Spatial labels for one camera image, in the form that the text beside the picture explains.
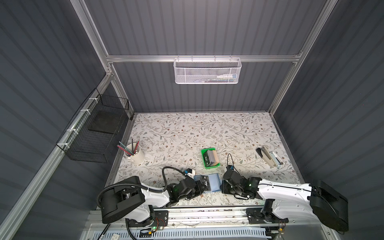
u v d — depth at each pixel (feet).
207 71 3.63
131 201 1.46
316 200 1.41
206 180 2.77
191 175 2.59
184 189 2.08
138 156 2.80
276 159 3.00
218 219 2.43
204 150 3.23
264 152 3.25
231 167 2.57
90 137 2.35
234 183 2.14
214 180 2.78
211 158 2.98
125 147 2.87
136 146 2.92
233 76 2.99
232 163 3.07
